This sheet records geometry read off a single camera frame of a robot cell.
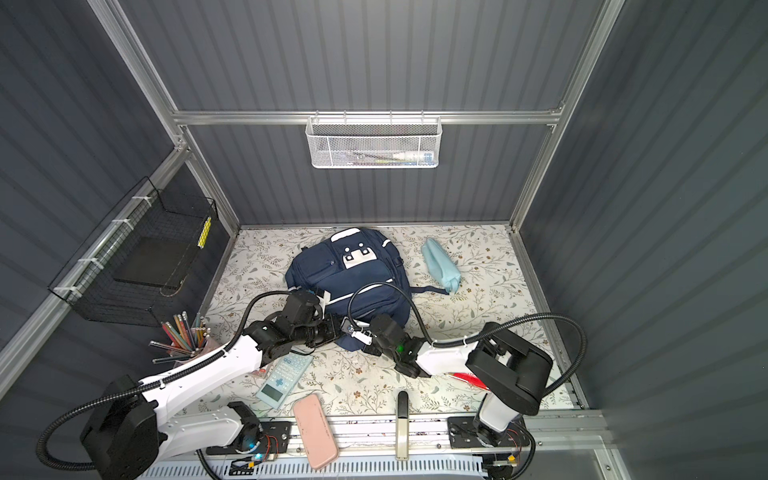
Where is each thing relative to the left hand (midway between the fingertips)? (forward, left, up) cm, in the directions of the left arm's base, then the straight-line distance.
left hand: (352, 328), depth 80 cm
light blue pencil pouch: (+22, -29, -4) cm, 37 cm away
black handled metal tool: (-23, -12, -8) cm, 27 cm away
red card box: (-12, -33, -10) cm, 36 cm away
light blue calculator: (-9, +20, -11) cm, 25 cm away
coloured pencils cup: (0, +46, -2) cm, 46 cm away
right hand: (+4, -4, -5) cm, 7 cm away
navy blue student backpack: (+20, -1, -3) cm, 21 cm away
